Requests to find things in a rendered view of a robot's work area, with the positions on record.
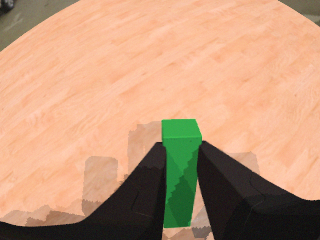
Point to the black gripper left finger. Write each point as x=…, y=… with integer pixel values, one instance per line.
x=134, y=212

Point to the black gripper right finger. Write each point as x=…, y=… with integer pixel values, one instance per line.
x=241, y=205

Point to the green rectangular post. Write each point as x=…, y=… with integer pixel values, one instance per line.
x=181, y=139

